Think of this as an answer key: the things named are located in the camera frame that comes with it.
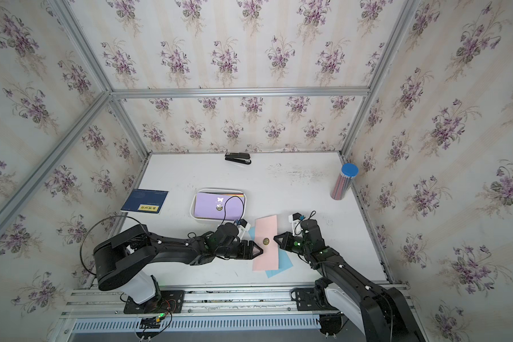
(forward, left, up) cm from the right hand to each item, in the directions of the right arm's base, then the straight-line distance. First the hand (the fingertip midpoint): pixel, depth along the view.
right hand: (276, 239), depth 84 cm
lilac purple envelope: (+14, +24, +1) cm, 28 cm away
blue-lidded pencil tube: (+23, -29, +15) cm, 40 cm away
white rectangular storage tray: (+22, +23, +2) cm, 32 cm away
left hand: (-7, +6, -1) cm, 9 cm away
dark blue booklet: (+20, +63, -4) cm, 66 cm away
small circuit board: (-28, +43, -6) cm, 52 cm away
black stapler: (+47, +19, -1) cm, 51 cm away
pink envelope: (+4, +5, -2) cm, 7 cm away
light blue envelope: (-7, -3, -4) cm, 8 cm away
